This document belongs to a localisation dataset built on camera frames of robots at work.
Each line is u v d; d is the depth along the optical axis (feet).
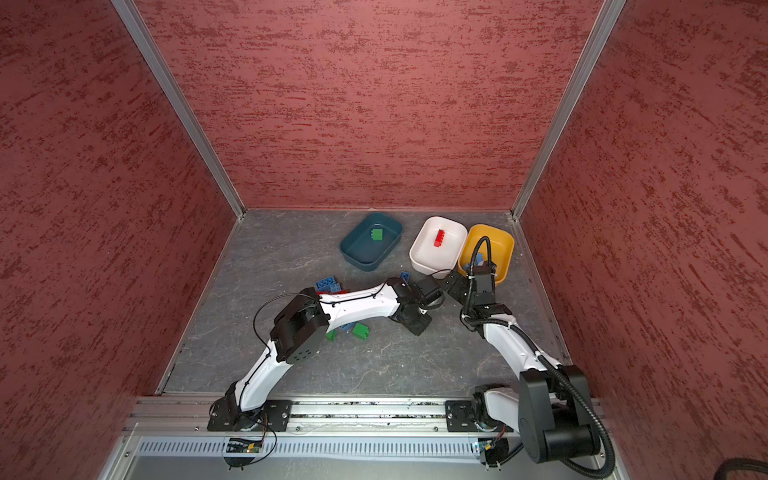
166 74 2.67
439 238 3.61
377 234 3.61
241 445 2.38
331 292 1.87
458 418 2.42
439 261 3.49
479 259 3.38
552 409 1.35
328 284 3.20
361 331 2.83
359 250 3.50
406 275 3.28
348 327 1.92
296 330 1.78
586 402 1.24
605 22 2.38
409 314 2.20
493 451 2.33
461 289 2.62
